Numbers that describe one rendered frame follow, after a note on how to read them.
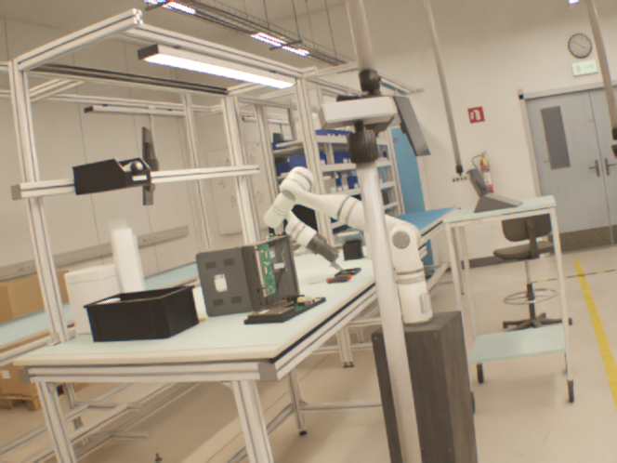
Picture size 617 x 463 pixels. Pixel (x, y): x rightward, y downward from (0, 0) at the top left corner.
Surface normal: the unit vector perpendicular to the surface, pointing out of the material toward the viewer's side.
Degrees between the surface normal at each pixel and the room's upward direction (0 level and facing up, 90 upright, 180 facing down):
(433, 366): 90
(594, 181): 90
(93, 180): 90
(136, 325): 90
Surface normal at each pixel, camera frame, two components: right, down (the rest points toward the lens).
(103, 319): -0.33, 0.11
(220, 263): -0.07, 0.07
